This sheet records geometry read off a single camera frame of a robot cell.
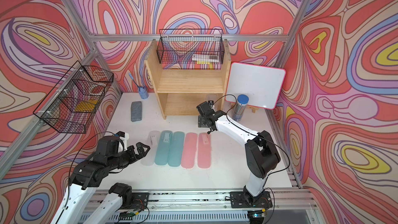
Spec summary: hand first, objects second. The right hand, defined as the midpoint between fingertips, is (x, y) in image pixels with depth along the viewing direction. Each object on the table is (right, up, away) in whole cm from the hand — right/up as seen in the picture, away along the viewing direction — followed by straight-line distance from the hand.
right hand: (210, 124), depth 90 cm
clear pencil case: (+2, +17, +15) cm, 22 cm away
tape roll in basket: (-65, +20, -3) cm, 68 cm away
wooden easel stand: (+31, +9, +15) cm, 36 cm away
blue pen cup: (-48, +22, +21) cm, 57 cm away
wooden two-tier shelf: (-17, +19, -8) cm, 26 cm away
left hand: (-32, -10, -20) cm, 39 cm away
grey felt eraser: (-50, +7, +15) cm, 53 cm away
